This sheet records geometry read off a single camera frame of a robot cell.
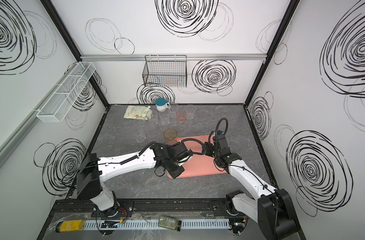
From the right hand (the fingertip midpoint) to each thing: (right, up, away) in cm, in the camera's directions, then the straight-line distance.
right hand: (204, 147), depth 86 cm
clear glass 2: (-34, +17, +23) cm, 44 cm away
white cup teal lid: (-29, +27, +26) cm, 47 cm away
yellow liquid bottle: (-63, -31, -20) cm, 73 cm away
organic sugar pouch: (-47, +21, +28) cm, 59 cm away
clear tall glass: (-41, +5, +15) cm, 44 cm away
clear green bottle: (-18, -31, -19) cm, 40 cm away
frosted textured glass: (-35, +10, +15) cm, 39 cm away
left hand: (-14, -10, -9) cm, 19 cm away
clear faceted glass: (-26, +19, +24) cm, 40 cm away
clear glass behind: (-20, +23, +29) cm, 42 cm away
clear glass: (-7, +23, +26) cm, 35 cm away
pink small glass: (-14, +20, +22) cm, 33 cm away
